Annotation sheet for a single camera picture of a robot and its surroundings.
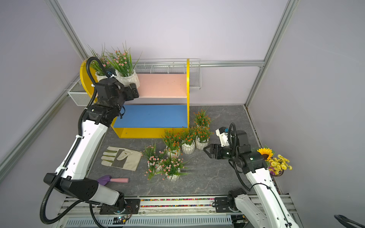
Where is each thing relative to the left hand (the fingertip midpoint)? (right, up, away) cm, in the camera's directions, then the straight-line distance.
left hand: (127, 86), depth 68 cm
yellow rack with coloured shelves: (+4, -17, +30) cm, 35 cm away
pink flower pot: (+21, -42, +3) cm, 47 cm away
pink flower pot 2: (+12, -39, +5) cm, 42 cm away
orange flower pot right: (+39, -26, +18) cm, 50 cm away
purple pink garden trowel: (-18, -51, +13) cm, 56 cm away
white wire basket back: (+19, +19, +26) cm, 37 cm away
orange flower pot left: (+21, -29, +13) cm, 38 cm away
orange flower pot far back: (+38, -19, +22) cm, 48 cm away
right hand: (+41, -31, +4) cm, 51 cm away
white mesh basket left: (-31, -3, +11) cm, 33 cm away
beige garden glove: (-13, -42, +23) cm, 49 cm away
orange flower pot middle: (+30, -33, +21) cm, 49 cm away
